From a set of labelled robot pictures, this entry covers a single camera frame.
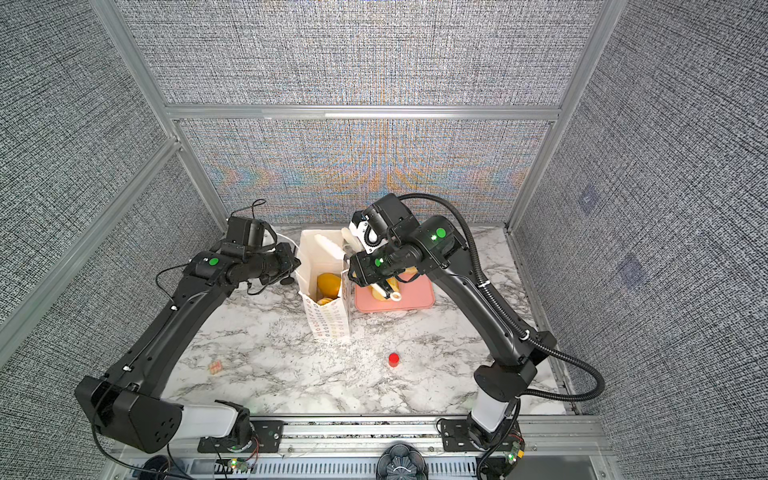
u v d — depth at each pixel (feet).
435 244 1.38
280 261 2.17
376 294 3.17
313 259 2.85
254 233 1.90
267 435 2.42
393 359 2.74
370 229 1.86
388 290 1.92
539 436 2.46
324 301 2.32
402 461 2.26
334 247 2.10
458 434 2.40
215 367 2.74
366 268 1.82
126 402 1.24
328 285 2.91
